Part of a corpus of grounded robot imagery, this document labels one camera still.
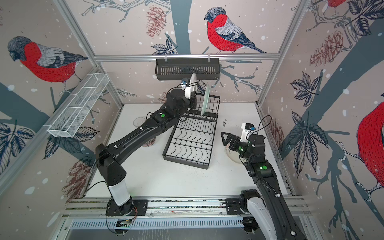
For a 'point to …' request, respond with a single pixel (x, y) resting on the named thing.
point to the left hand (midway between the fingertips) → (194, 90)
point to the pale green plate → (206, 99)
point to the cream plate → (234, 156)
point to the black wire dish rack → (191, 139)
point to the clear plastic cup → (138, 121)
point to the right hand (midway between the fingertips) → (226, 136)
